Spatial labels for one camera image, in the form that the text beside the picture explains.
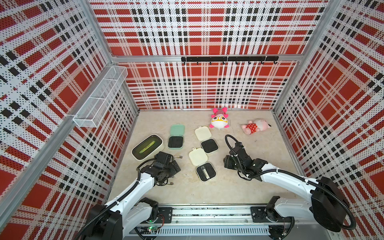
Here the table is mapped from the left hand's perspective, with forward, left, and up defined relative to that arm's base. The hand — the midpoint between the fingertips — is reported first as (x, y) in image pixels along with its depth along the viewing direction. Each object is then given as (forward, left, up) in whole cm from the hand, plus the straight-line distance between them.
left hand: (176, 170), depth 86 cm
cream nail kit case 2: (+9, -13, -3) cm, 16 cm away
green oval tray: (+14, +20, +3) cm, 24 cm away
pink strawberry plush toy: (+32, -55, +2) cm, 63 cm away
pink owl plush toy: (+36, -28, +5) cm, 46 cm away
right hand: (+4, -31, +4) cm, 32 cm away
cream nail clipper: (-1, -17, -2) cm, 17 cm away
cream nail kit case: (+19, -20, -2) cm, 27 cm away
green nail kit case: (+24, +3, -2) cm, 24 cm away
